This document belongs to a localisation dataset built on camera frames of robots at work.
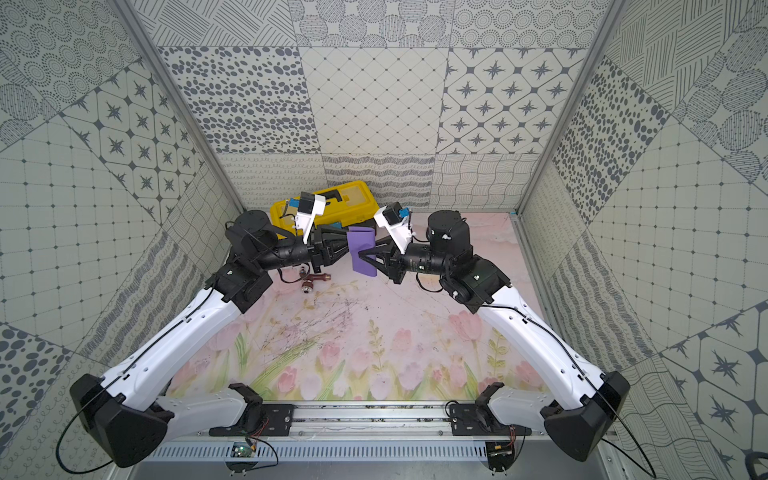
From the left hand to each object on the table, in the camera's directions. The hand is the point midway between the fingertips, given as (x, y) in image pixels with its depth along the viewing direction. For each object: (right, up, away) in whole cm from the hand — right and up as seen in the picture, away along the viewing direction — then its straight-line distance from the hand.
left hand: (357, 231), depth 59 cm
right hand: (+1, -5, +3) cm, 6 cm away
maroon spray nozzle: (-21, -17, +38) cm, 47 cm away
